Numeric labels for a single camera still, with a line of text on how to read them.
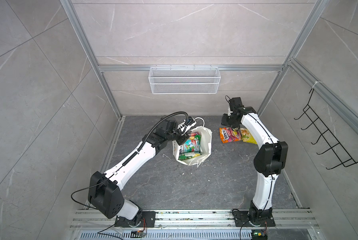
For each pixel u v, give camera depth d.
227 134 1.06
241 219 0.73
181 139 0.68
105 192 0.40
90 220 0.75
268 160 0.55
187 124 0.63
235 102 0.75
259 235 0.70
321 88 0.67
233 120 0.71
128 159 0.47
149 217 0.73
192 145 0.90
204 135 0.86
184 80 1.01
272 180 0.57
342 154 0.61
